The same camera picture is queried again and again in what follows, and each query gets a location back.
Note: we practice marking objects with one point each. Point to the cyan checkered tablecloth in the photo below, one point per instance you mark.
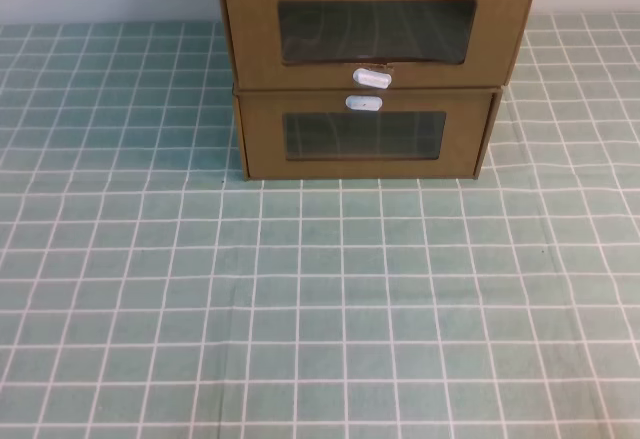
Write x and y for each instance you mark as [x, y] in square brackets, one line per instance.
[149, 291]

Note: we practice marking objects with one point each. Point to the cardboard shoebox drawer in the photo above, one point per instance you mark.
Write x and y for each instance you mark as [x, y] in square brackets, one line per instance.
[318, 44]
[423, 133]

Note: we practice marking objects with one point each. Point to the white drawer handle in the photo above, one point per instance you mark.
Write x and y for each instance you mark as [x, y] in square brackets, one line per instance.
[364, 103]
[372, 79]

